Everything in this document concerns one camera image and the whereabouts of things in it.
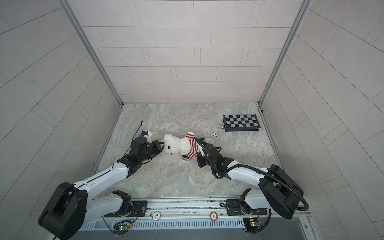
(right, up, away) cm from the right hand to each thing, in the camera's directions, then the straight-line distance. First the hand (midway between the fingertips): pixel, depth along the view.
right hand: (196, 155), depth 85 cm
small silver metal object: (+16, +16, +17) cm, 28 cm away
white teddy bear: (-13, +7, -5) cm, 15 cm away
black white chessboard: (+30, +18, +17) cm, 39 cm away
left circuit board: (-33, -27, -20) cm, 47 cm away
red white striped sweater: (-1, +5, -2) cm, 6 cm away
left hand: (-15, +8, -1) cm, 18 cm away
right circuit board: (+26, -27, -17) cm, 41 cm away
